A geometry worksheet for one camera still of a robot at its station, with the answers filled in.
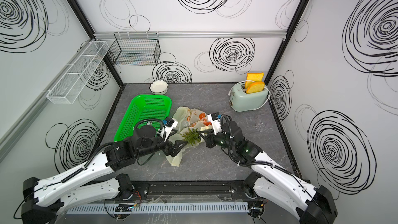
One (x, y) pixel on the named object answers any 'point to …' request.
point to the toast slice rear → (256, 77)
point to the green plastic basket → (141, 107)
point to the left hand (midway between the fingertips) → (182, 137)
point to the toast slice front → (255, 87)
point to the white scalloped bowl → (158, 87)
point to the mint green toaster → (240, 100)
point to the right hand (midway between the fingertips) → (199, 134)
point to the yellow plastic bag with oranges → (190, 122)
